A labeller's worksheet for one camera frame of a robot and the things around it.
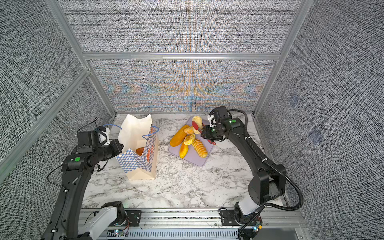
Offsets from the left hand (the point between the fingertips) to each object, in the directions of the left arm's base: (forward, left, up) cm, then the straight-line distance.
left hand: (123, 144), depth 74 cm
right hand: (+7, -41, -3) cm, 42 cm away
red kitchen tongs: (+13, -37, -4) cm, 39 cm away
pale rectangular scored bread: (+18, -39, -4) cm, 43 cm away
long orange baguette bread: (+18, -26, -19) cm, 37 cm away
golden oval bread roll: (+19, -33, -15) cm, 41 cm away
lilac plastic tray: (+34, -33, -22) cm, 52 cm away
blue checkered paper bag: (+16, +1, -12) cm, 20 cm away
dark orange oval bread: (-5, -9, +2) cm, 11 cm away
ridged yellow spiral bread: (+8, -40, -19) cm, 45 cm away
